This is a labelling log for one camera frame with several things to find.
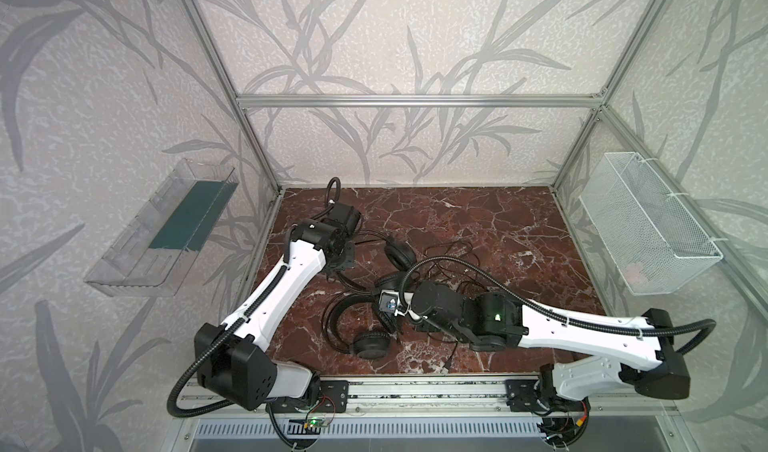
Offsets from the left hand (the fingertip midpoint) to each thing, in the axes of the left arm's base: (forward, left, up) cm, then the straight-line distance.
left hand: (344, 252), depth 80 cm
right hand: (-11, -18, +6) cm, 22 cm away
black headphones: (-2, -15, +3) cm, 15 cm away
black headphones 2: (-21, -8, -9) cm, 24 cm away
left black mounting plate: (-32, +1, -16) cm, 36 cm away
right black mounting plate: (-31, -46, -16) cm, 58 cm away
